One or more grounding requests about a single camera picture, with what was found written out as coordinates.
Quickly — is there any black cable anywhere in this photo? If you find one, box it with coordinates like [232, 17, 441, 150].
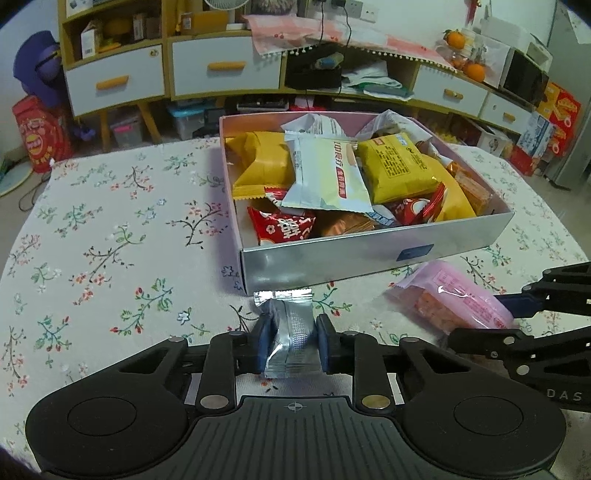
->
[18, 173, 49, 213]

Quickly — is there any pink box with silver sides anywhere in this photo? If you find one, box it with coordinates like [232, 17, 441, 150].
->
[218, 111, 515, 296]

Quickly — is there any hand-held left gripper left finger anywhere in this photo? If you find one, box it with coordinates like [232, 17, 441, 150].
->
[113, 316, 273, 412]

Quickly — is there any red printed bag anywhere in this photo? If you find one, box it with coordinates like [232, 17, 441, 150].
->
[11, 95, 75, 174]

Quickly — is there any white printed snack packet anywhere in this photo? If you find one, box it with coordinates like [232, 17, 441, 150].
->
[281, 113, 358, 139]
[358, 108, 432, 144]

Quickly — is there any white appliance box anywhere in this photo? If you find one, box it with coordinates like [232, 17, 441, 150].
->
[480, 16, 552, 70]

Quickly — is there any clear orange cracker packet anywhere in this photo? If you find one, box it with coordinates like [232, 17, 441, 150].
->
[455, 165, 494, 217]

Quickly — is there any white drawer with yellow handle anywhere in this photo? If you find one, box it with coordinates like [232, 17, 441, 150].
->
[413, 67, 489, 116]
[480, 92, 532, 134]
[171, 34, 282, 97]
[65, 44, 166, 116]

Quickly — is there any silver foil snack packet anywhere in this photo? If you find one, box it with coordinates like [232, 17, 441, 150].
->
[254, 287, 319, 379]

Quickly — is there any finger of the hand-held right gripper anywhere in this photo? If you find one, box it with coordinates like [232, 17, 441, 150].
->
[445, 324, 591, 378]
[496, 263, 591, 319]

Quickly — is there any gold snack packet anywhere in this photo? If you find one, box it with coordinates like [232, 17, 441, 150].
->
[318, 210, 380, 239]

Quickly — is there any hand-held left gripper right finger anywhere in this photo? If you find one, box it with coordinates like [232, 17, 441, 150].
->
[315, 314, 474, 412]

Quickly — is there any clear storage box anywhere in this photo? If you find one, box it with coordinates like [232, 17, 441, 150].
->
[167, 104, 222, 141]
[111, 115, 144, 148]

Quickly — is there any blue and white carton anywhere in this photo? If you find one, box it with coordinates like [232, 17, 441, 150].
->
[516, 111, 555, 160]

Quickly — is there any yellow printed cracker packet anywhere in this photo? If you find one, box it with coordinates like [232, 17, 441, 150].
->
[355, 133, 446, 204]

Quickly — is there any round white base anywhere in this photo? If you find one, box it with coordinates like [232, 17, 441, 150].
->
[0, 164, 33, 197]

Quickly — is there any pink cloth with bead fringe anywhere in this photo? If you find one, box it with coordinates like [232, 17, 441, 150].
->
[242, 14, 458, 72]

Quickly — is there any grey refrigerator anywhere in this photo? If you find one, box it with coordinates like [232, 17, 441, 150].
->
[547, 9, 591, 190]

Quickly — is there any white wall socket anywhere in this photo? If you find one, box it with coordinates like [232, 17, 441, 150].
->
[344, 0, 382, 21]

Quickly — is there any framed picture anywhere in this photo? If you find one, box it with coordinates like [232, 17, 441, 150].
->
[249, 0, 301, 17]

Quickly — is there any microwave oven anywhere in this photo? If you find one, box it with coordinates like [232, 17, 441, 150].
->
[501, 48, 552, 106]

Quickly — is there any orange printed carton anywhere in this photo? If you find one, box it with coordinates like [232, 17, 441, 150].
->
[538, 82, 583, 158]

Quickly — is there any wooden cabinet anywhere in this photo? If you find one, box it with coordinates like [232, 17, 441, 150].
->
[58, 0, 536, 139]

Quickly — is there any cream white snack packet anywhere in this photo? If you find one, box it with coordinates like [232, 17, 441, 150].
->
[281, 130, 375, 214]

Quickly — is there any yellow paper snack packet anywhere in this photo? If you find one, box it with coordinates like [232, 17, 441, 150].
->
[427, 154, 477, 222]
[225, 130, 296, 200]

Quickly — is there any cardboard box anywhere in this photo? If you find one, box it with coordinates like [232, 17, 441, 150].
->
[180, 10, 229, 35]

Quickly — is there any pile of folded clothes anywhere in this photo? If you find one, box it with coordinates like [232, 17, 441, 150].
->
[342, 62, 414, 100]

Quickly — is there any pink snack packet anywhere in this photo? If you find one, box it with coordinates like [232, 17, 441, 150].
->
[388, 260, 515, 334]

